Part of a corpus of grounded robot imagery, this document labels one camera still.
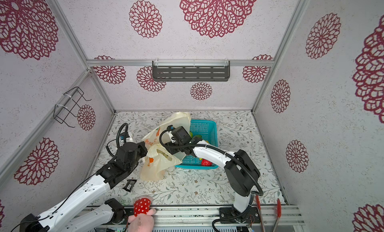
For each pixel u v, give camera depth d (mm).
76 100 821
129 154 563
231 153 496
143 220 665
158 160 730
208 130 1056
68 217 427
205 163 873
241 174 462
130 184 810
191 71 961
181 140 661
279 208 741
